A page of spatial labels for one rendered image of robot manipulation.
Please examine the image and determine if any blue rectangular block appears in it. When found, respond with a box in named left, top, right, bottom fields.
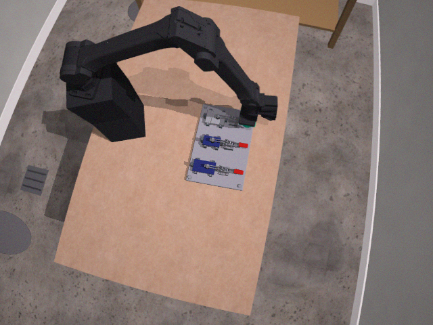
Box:
left=202, top=135, right=221, bottom=148
left=192, top=159, right=216, bottom=175

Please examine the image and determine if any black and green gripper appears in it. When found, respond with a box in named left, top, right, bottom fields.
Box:
left=238, top=107, right=256, bottom=128

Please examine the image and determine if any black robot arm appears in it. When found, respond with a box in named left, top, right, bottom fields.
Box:
left=60, top=6, right=277, bottom=121

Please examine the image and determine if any toggle clamp with red handle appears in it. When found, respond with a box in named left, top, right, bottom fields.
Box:
left=210, top=137, right=248, bottom=150
left=204, top=164, right=244, bottom=176

